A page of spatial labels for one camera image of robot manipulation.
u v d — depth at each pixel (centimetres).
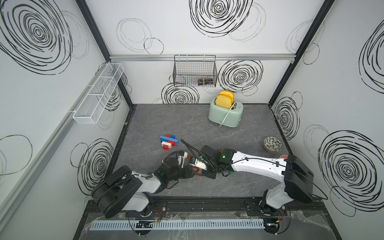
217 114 99
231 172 56
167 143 95
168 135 99
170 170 67
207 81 89
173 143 94
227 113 94
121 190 44
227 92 97
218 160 61
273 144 96
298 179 43
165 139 97
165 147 94
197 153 62
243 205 74
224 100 95
